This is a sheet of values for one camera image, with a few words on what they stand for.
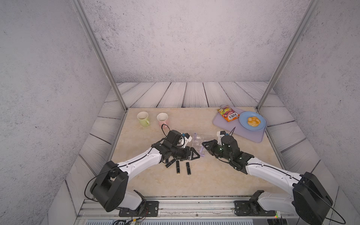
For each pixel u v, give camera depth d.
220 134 0.78
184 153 0.71
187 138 0.77
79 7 0.70
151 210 0.73
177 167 0.87
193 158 0.79
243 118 1.12
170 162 0.89
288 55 0.88
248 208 0.72
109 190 0.42
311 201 0.40
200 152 0.79
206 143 0.80
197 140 0.97
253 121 1.07
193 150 0.73
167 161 0.90
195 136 1.04
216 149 0.72
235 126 1.09
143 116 1.04
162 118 1.03
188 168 0.87
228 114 1.13
